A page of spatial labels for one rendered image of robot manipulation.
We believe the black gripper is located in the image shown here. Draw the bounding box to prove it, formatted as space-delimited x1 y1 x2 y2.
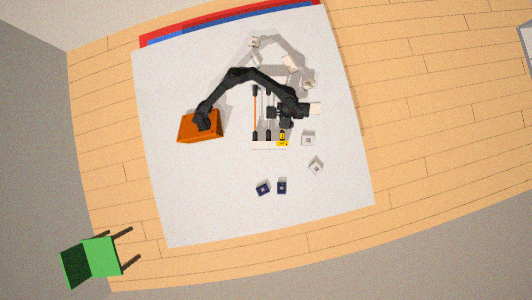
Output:
266 105 304 119

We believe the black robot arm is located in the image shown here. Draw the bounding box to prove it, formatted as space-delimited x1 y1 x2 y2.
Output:
191 66 310 132

